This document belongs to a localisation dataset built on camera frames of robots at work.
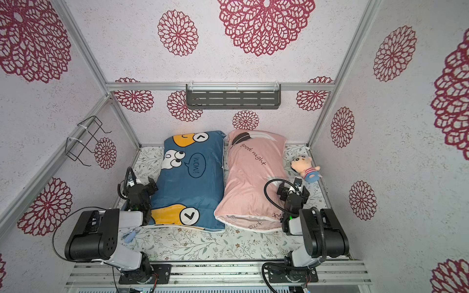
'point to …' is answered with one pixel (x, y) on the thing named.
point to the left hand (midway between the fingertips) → (142, 181)
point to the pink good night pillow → (254, 158)
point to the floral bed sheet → (167, 243)
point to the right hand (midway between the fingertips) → (294, 182)
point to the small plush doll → (302, 164)
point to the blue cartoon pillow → (190, 193)
